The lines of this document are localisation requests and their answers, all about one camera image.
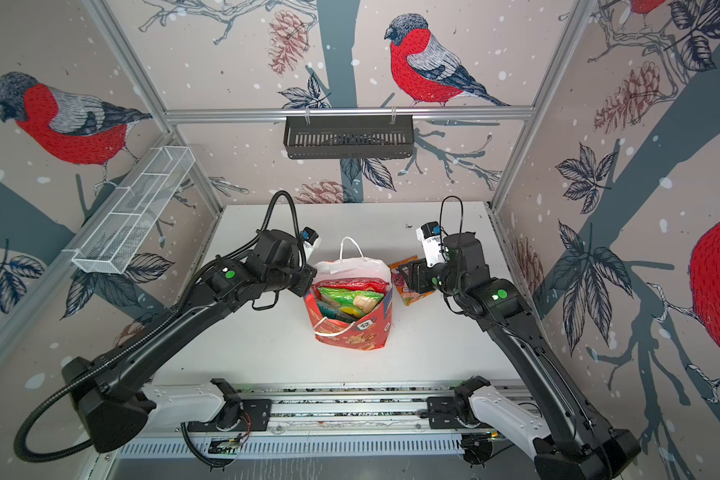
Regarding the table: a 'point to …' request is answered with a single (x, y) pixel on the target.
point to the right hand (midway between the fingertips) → (405, 267)
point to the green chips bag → (351, 302)
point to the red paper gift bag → (336, 330)
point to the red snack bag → (349, 283)
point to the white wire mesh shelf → (116, 238)
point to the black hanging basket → (349, 136)
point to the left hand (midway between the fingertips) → (313, 270)
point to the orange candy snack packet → (409, 296)
